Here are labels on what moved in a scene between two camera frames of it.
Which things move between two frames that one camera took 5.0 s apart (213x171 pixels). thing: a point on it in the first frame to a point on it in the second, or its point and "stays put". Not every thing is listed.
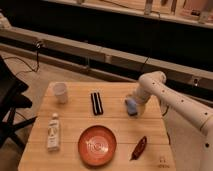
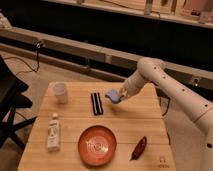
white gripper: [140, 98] to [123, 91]
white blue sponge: [131, 106] to [113, 94]
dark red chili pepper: [140, 147] stays put
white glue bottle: [53, 133] stays put
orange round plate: [97, 146] stays put
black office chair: [12, 97] stays put
